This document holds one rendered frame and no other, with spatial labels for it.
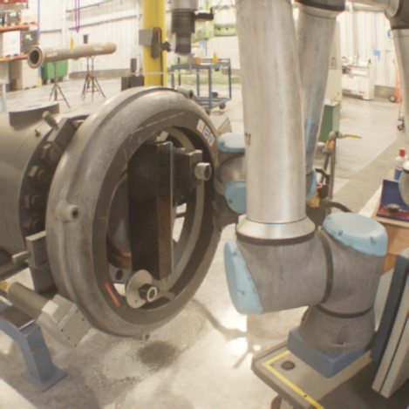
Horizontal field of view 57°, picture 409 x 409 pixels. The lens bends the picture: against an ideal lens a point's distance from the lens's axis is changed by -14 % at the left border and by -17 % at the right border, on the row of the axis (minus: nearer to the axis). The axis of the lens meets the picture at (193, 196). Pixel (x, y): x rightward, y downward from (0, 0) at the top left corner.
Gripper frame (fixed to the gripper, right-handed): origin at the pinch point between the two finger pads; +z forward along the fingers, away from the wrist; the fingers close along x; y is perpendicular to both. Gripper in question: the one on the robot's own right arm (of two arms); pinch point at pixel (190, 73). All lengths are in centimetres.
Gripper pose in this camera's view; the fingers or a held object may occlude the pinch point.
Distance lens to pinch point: 127.2
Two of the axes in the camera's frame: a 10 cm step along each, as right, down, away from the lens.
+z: -0.2, 9.6, 2.8
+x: 1.4, 2.8, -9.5
